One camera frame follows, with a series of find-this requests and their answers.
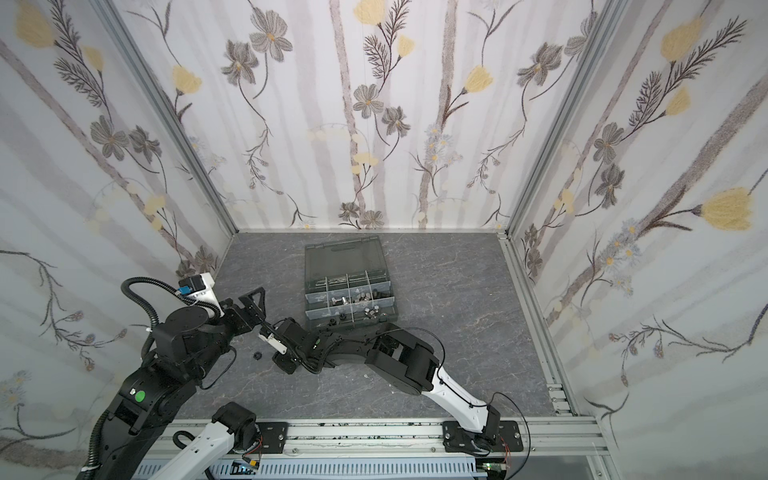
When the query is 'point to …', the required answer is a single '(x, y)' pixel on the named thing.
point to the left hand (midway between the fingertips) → (248, 288)
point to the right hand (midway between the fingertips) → (267, 345)
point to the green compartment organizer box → (347, 283)
